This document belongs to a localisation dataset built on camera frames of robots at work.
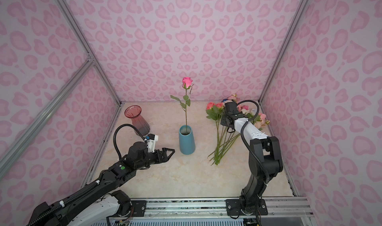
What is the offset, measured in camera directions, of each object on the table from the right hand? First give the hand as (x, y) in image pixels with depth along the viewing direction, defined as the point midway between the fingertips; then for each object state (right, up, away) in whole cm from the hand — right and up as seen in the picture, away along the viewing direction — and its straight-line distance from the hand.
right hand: (227, 119), depth 95 cm
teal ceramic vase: (-25, -14, -10) cm, 30 cm away
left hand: (-33, -15, -18) cm, 40 cm away
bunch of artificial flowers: (-1, -13, +3) cm, 13 cm away
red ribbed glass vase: (-58, +4, -5) cm, 58 cm away
